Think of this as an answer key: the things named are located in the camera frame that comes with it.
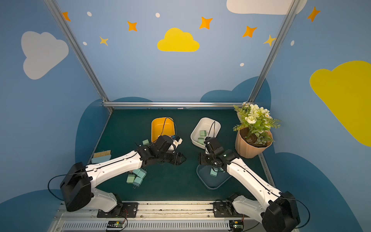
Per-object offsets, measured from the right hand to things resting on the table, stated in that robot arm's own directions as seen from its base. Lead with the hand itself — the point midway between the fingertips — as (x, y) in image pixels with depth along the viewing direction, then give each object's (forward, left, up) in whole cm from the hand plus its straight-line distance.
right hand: (203, 156), depth 82 cm
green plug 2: (+17, +1, -10) cm, 20 cm away
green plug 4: (-12, +42, -8) cm, 44 cm away
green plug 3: (-6, -7, -10) cm, 13 cm away
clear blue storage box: (-11, -6, -10) cm, 16 cm away
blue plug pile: (-9, +36, -9) cm, 38 cm away
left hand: (-2, +11, +3) cm, 12 cm away
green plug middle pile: (+14, +41, -11) cm, 44 cm away
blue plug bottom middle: (-14, +38, -9) cm, 41 cm away
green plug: (+23, -1, -10) cm, 25 cm away
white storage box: (+31, -8, -11) cm, 33 cm away
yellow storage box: (+28, +31, -10) cm, 44 cm away
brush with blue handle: (+1, +66, -10) cm, 67 cm away
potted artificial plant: (+14, -31, +5) cm, 34 cm away
